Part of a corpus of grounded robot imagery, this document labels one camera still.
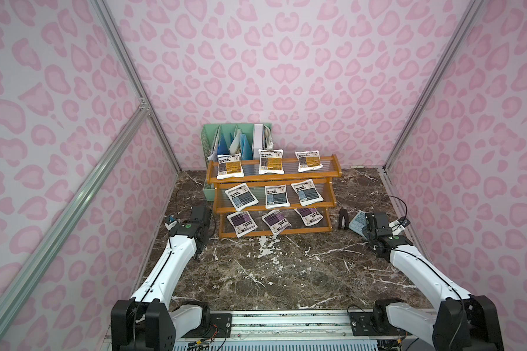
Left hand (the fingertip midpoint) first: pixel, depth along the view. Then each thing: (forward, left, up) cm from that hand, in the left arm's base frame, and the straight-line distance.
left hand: (186, 241), depth 81 cm
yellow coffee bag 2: (+22, -32, +19) cm, 43 cm away
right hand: (+6, -72, -2) cm, 73 cm away
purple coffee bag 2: (+13, -34, -8) cm, 37 cm away
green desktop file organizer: (+42, -20, +14) cm, 48 cm away
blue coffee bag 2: (+19, -46, +5) cm, 50 cm away
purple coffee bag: (+13, -19, -8) cm, 25 cm away
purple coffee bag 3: (+16, -49, -8) cm, 52 cm away
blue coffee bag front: (+18, -20, +5) cm, 27 cm away
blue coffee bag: (+17, -34, +5) cm, 38 cm away
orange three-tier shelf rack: (+15, -43, +5) cm, 46 cm away
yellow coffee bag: (+21, -16, +19) cm, 32 cm away
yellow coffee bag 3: (+23, -45, +20) cm, 54 cm away
